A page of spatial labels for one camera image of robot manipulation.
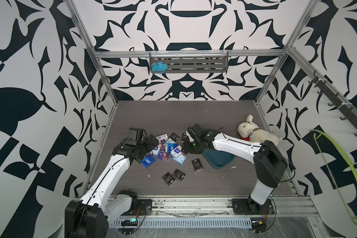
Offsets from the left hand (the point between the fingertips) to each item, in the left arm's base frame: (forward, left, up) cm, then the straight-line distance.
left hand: (151, 142), depth 83 cm
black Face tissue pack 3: (-9, -25, -12) cm, 29 cm away
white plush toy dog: (+8, -59, -5) cm, 60 cm away
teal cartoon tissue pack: (+6, -9, -10) cm, 15 cm away
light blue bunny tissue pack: (-5, -16, -11) cm, 20 cm away
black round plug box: (-39, -52, -15) cm, 66 cm away
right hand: (-1, -17, -6) cm, 18 cm away
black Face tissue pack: (+10, -12, -12) cm, 20 cm away
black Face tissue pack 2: (+9, -19, -10) cm, 23 cm away
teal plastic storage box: (-7, -38, -10) cm, 40 cm away
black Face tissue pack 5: (-16, -9, -11) cm, 22 cm away
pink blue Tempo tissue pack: (+1, -1, -11) cm, 11 cm away
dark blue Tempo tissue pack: (-6, +3, -11) cm, 13 cm away
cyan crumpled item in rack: (+40, -5, +21) cm, 45 cm away
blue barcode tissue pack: (+1, -11, -7) cm, 13 cm away
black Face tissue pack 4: (-15, -15, -12) cm, 24 cm away
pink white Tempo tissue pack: (-2, -14, -8) cm, 16 cm away
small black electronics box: (-35, +10, -16) cm, 40 cm away
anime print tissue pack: (-3, -7, -11) cm, 13 cm away
